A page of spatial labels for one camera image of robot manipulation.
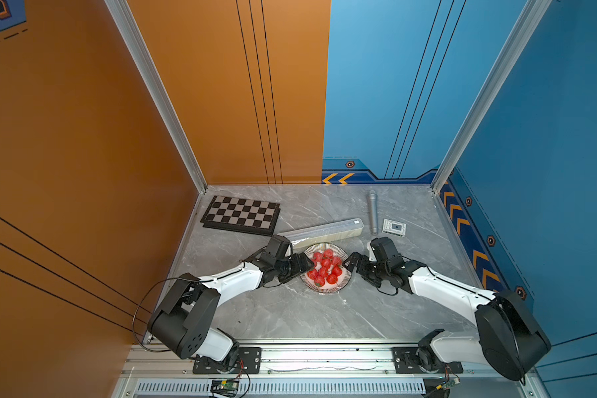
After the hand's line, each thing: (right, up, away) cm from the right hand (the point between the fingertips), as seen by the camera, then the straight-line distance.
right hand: (350, 269), depth 87 cm
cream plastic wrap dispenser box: (-11, +11, +10) cm, 19 cm away
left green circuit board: (-39, -31, -15) cm, 52 cm away
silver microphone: (+14, +20, +22) cm, 33 cm away
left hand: (-14, +1, +1) cm, 14 cm away
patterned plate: (-2, -4, +1) cm, 5 cm away
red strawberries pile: (-8, 0, +4) cm, 9 cm away
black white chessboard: (-47, +19, +19) cm, 54 cm away
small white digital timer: (+21, +13, +16) cm, 30 cm away
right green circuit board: (+25, -28, -17) cm, 41 cm away
